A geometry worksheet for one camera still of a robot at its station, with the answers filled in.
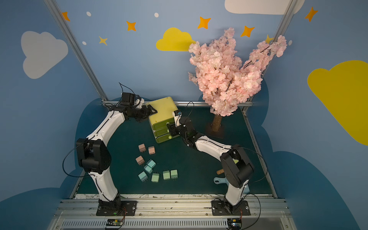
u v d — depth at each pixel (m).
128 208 0.73
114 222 0.72
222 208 0.75
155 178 0.84
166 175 0.84
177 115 0.76
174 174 0.84
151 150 0.96
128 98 0.72
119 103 0.72
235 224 0.73
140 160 0.90
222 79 0.65
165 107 0.91
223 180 0.83
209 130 1.10
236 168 0.48
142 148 0.96
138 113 0.78
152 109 0.84
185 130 0.68
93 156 0.50
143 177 0.84
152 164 0.88
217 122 0.99
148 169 0.85
